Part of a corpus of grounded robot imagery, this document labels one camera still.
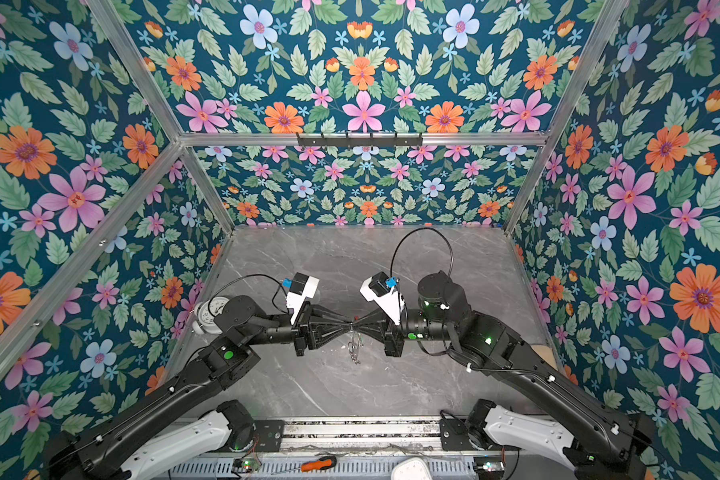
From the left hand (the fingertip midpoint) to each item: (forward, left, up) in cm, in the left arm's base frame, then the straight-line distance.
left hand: (346, 328), depth 54 cm
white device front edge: (-20, -13, -32) cm, 40 cm away
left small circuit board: (-17, +26, -36) cm, 47 cm away
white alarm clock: (+22, +47, -32) cm, 61 cm away
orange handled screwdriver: (-18, +9, -34) cm, 39 cm away
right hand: (+2, -2, -2) cm, 3 cm away
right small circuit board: (-21, -31, -36) cm, 52 cm away
